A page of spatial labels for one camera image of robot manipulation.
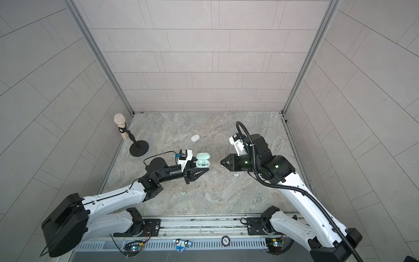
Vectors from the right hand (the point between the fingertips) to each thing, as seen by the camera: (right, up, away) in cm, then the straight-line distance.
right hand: (222, 164), depth 66 cm
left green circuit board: (-36, -34, -1) cm, 50 cm away
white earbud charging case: (-16, +8, +34) cm, 38 cm away
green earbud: (-19, -18, +15) cm, 30 cm away
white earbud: (+9, -11, +21) cm, 25 cm away
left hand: (-6, -2, +1) cm, 6 cm away
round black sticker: (+2, -33, +2) cm, 33 cm away
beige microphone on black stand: (-48, +2, +31) cm, 57 cm away
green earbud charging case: (-8, +2, -1) cm, 8 cm away
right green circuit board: (+23, -35, +2) cm, 41 cm away
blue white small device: (-17, -33, 0) cm, 37 cm away
